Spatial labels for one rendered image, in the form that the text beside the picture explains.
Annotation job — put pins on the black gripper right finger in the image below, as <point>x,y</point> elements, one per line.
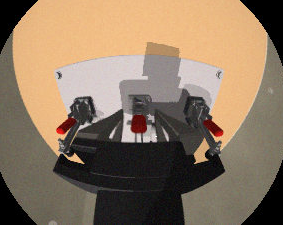
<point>190,137</point>

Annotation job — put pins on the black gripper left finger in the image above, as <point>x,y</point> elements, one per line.
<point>102,129</point>

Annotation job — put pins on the grey toggle clamp with red handle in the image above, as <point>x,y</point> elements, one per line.
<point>83,111</point>

